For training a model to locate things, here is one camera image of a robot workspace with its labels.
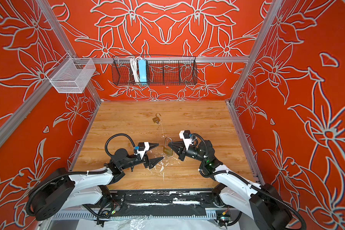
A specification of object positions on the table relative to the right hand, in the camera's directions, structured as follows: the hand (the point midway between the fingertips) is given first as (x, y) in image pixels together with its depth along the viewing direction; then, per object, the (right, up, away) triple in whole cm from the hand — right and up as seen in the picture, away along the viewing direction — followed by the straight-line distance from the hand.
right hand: (168, 145), depth 71 cm
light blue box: (-17, +44, +19) cm, 51 cm away
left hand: (-4, -3, +1) cm, 5 cm away
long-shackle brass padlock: (0, -3, +2) cm, 4 cm away
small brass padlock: (-10, +12, +36) cm, 39 cm away
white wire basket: (-64, +42, +22) cm, 80 cm away
